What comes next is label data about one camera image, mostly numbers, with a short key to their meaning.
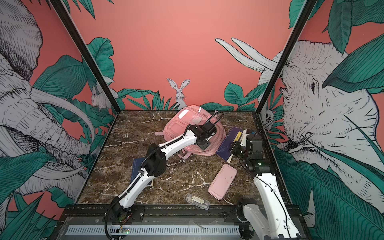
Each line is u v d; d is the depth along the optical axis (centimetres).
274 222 40
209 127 78
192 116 111
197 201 77
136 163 91
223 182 85
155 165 60
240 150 67
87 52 87
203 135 72
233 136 79
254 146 55
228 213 73
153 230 70
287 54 86
